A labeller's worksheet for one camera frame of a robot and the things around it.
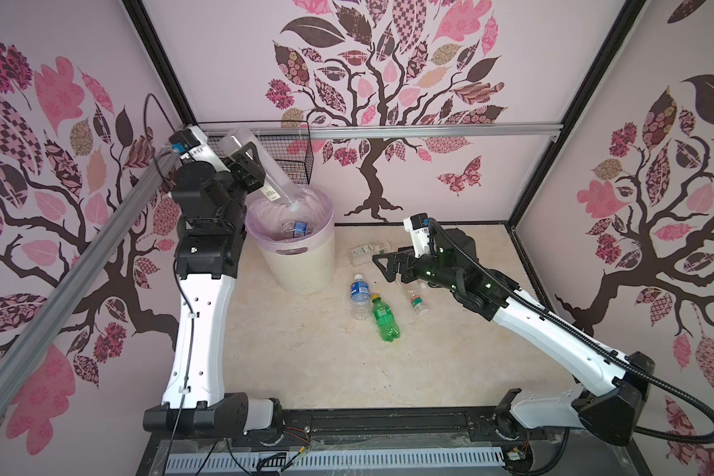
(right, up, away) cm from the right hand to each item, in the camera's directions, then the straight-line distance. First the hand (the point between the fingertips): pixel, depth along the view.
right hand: (387, 250), depth 68 cm
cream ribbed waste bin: (-25, -8, +27) cm, 38 cm away
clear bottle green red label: (+12, -17, +24) cm, 32 cm away
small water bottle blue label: (-7, -18, +25) cm, 31 cm away
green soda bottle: (+1, -21, +20) cm, 28 cm away
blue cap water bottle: (-28, +7, +29) cm, 41 cm away
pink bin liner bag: (-36, +9, +29) cm, 47 cm away
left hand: (-29, +20, -10) cm, 36 cm away
